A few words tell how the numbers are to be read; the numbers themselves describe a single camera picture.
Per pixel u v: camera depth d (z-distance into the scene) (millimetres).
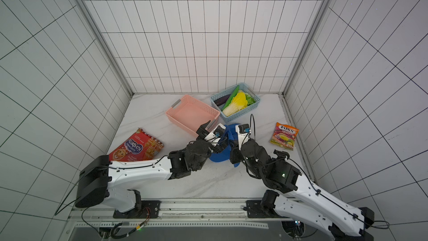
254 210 721
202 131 635
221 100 1106
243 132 554
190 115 1095
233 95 1129
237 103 1033
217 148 631
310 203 429
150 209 725
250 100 1063
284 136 949
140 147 892
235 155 579
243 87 1193
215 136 576
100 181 408
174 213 727
